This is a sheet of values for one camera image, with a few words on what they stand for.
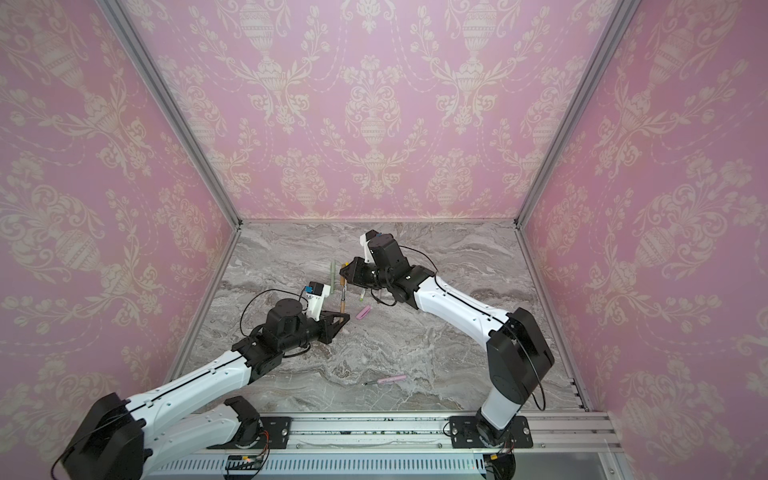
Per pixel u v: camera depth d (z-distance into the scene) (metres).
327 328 0.70
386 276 0.62
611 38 0.72
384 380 0.83
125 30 0.72
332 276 1.04
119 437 0.40
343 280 0.78
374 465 0.78
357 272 0.70
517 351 0.44
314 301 0.73
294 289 0.71
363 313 0.95
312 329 0.70
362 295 1.00
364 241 0.76
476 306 0.50
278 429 0.74
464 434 0.73
